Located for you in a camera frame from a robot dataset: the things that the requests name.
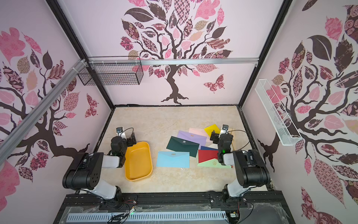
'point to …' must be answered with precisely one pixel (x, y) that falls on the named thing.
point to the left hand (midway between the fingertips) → (127, 136)
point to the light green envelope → (212, 163)
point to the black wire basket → (113, 70)
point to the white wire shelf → (282, 123)
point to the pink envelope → (200, 131)
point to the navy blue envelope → (204, 148)
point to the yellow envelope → (209, 129)
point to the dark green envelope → (177, 144)
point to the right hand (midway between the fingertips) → (220, 132)
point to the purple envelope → (202, 140)
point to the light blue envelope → (173, 159)
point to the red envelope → (205, 155)
